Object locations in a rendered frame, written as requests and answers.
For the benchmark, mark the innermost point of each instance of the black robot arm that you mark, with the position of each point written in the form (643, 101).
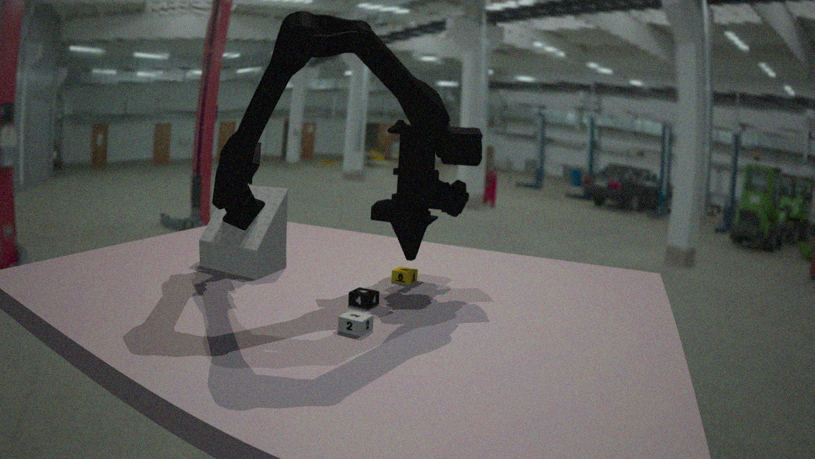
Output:
(303, 36)

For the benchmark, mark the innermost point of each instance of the yellow block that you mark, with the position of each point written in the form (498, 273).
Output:
(404, 275)

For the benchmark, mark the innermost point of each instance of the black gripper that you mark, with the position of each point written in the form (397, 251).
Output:
(408, 219)

